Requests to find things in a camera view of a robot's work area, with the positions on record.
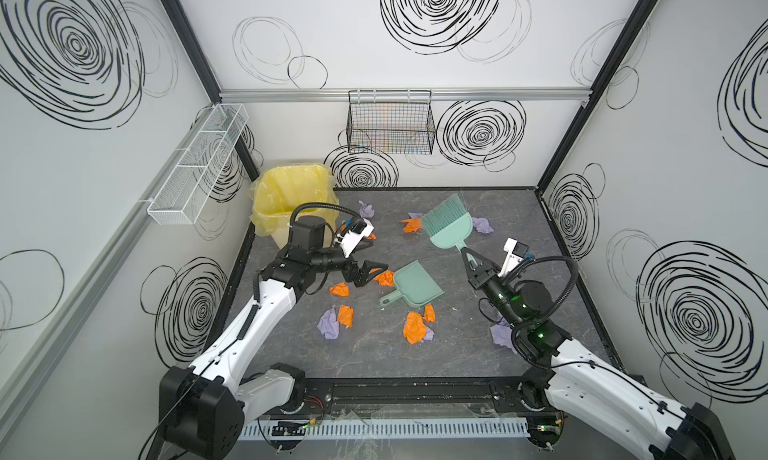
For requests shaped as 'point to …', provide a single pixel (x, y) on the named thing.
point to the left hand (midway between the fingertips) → (378, 254)
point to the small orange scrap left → (340, 289)
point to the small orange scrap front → (429, 313)
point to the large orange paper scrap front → (414, 328)
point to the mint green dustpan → (414, 285)
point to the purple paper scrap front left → (328, 323)
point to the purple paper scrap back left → (366, 210)
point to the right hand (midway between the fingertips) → (458, 254)
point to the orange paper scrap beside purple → (345, 315)
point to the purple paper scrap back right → (482, 225)
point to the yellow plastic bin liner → (278, 190)
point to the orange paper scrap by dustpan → (386, 278)
